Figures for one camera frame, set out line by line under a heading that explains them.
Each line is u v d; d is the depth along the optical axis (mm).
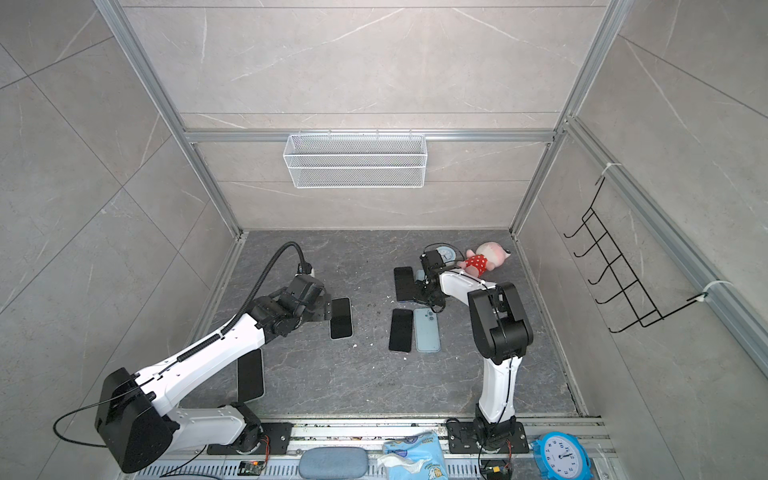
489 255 1043
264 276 560
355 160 1003
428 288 758
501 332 517
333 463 674
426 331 927
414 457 661
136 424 378
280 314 553
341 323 903
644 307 588
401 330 945
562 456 694
